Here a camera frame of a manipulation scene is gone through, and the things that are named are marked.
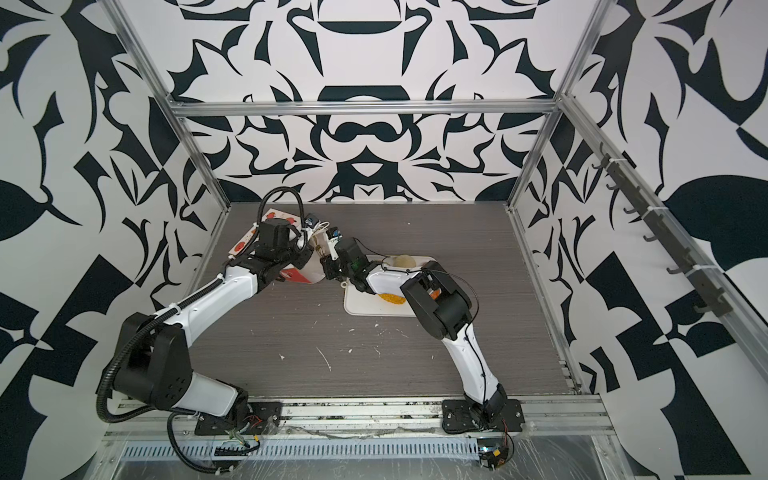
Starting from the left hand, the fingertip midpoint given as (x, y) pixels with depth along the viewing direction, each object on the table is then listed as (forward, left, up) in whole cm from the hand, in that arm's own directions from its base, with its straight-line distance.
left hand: (303, 232), depth 87 cm
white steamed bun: (0, -30, -17) cm, 34 cm away
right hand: (-1, -4, -11) cm, 12 cm away
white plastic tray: (-14, -15, -19) cm, 27 cm away
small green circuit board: (-52, -47, -20) cm, 73 cm away
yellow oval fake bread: (-14, -25, -16) cm, 33 cm away
